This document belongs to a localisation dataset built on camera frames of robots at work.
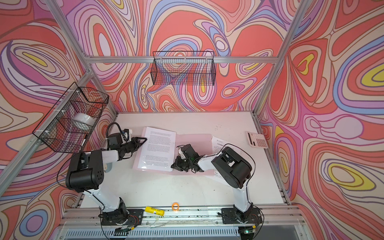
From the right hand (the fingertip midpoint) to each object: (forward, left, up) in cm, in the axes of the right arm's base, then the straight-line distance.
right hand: (172, 169), depth 90 cm
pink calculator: (+19, -58, +1) cm, 61 cm away
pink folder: (+18, -20, 0) cm, 26 cm away
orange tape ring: (-20, -3, 0) cm, 21 cm away
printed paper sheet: (+11, +9, +3) cm, 14 cm away
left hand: (+17, +16, +8) cm, 25 cm away
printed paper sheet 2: (+16, -30, -1) cm, 35 cm away
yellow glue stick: (-23, +5, +2) cm, 24 cm away
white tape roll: (+14, +40, +33) cm, 54 cm away
